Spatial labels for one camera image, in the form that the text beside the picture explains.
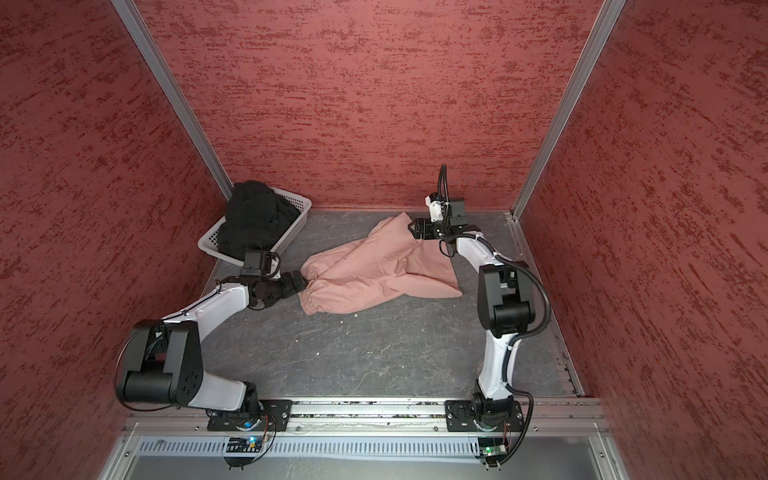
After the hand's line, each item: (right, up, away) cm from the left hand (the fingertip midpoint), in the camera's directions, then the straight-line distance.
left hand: (296, 292), depth 92 cm
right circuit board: (+55, -34, -21) cm, 68 cm away
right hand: (+39, +20, +6) cm, 45 cm away
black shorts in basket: (-19, +24, +14) cm, 34 cm away
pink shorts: (+29, +9, +8) cm, 31 cm away
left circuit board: (-3, -33, -22) cm, 39 cm away
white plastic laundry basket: (-33, +16, +8) cm, 38 cm away
